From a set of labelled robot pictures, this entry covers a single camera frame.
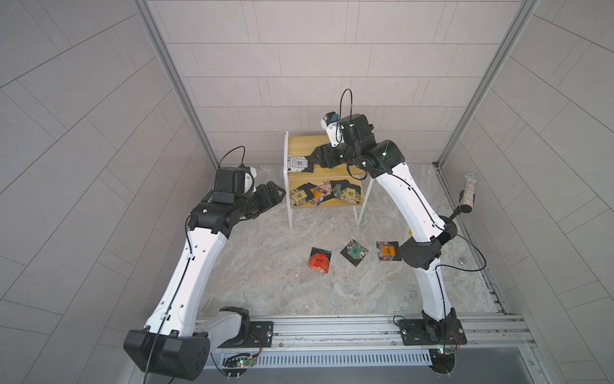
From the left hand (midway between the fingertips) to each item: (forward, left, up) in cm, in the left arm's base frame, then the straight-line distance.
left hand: (283, 193), depth 71 cm
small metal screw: (-10, -63, -25) cm, 68 cm away
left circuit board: (-40, +11, -27) cm, 49 cm away
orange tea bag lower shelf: (+8, -10, -12) cm, 17 cm away
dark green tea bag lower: (+13, -18, -12) cm, 25 cm away
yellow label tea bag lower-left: (+7, -3, -12) cm, 14 cm away
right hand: (+12, -11, +7) cm, 18 cm away
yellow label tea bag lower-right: (+9, -22, -12) cm, 27 cm away
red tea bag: (-9, -12, -28) cm, 31 cm away
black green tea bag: (+6, -8, +4) cm, 11 cm away
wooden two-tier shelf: (+17, -6, +4) cm, 18 cm away
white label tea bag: (+8, -4, +4) cm, 10 cm away
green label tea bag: (-6, -25, -28) cm, 38 cm away
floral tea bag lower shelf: (+13, -13, -12) cm, 22 cm away
